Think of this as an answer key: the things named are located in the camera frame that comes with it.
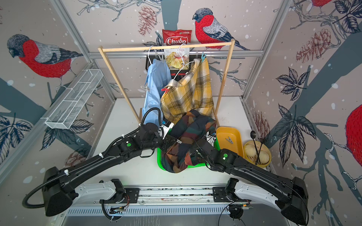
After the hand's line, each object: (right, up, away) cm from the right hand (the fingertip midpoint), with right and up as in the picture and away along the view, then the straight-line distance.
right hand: (196, 147), depth 77 cm
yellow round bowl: (+33, -6, +6) cm, 34 cm away
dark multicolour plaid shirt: (-5, +10, +11) cm, 16 cm away
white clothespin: (+24, 0, +17) cm, 30 cm away
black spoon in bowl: (+43, +1, +12) cm, 45 cm away
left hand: (-10, +6, -6) cm, 13 cm away
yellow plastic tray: (+20, +6, +15) cm, 26 cm away
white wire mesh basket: (-69, +18, -6) cm, 71 cm away
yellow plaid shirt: (-2, +33, +11) cm, 34 cm away
